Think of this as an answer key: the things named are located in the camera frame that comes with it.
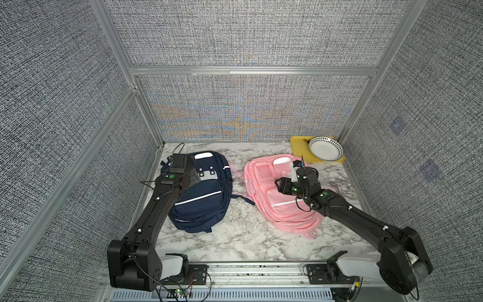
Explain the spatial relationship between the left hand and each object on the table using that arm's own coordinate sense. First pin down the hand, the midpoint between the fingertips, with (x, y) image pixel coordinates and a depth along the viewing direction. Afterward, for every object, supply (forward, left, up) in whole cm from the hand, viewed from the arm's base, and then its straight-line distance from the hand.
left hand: (191, 176), depth 83 cm
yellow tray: (+26, -59, -16) cm, 67 cm away
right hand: (-2, -39, 0) cm, 39 cm away
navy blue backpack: (-9, -4, -13) cm, 16 cm away
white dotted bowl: (+27, -75, -15) cm, 81 cm away
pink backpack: (+5, -32, -9) cm, 34 cm away
